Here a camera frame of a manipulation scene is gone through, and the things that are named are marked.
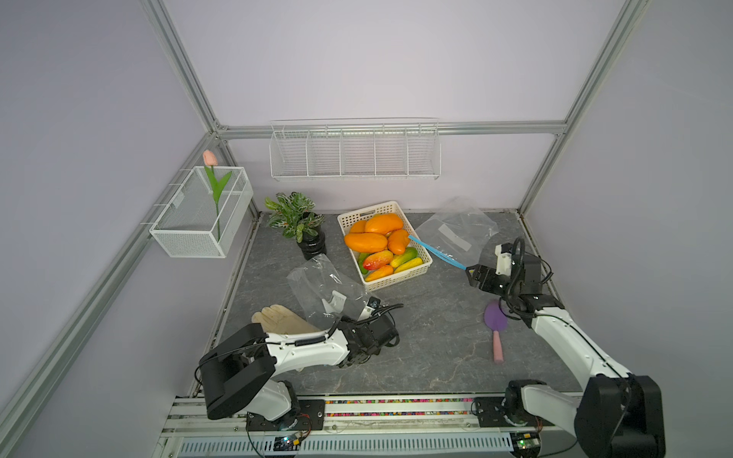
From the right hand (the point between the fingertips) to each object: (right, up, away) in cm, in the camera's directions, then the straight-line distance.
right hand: (477, 269), depth 87 cm
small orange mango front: (-30, -2, +10) cm, 31 cm away
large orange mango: (-35, +8, +12) cm, 38 cm away
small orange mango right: (-23, +9, +15) cm, 29 cm away
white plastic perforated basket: (-24, +22, +28) cm, 43 cm away
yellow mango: (-20, 0, +12) cm, 23 cm away
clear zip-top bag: (+1, +12, +22) cm, 25 cm away
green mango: (-19, +4, +15) cm, 25 cm away
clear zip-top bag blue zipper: (-49, -9, +5) cm, 50 cm away
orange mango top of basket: (-28, +15, +17) cm, 37 cm away
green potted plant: (-56, +17, -2) cm, 59 cm away
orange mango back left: (-38, +14, +24) cm, 47 cm away
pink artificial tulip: (-76, +24, -7) cm, 80 cm away
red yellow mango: (-31, +3, +9) cm, 32 cm away
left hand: (-36, -18, -1) cm, 40 cm away
